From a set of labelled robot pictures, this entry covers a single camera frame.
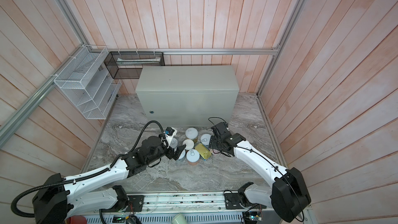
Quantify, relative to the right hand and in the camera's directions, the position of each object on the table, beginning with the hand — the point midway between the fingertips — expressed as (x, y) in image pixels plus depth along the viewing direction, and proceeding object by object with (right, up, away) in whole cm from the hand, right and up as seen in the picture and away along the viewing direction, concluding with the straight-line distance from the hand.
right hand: (215, 143), depth 85 cm
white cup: (-18, -27, -22) cm, 39 cm away
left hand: (-20, +1, -7) cm, 21 cm away
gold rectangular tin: (-6, -6, +1) cm, 9 cm away
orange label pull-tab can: (-13, -7, -2) cm, 15 cm away
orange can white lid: (-13, +5, +5) cm, 15 cm away
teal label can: (-5, +1, +5) cm, 7 cm away
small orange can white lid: (-15, -1, +1) cm, 15 cm away
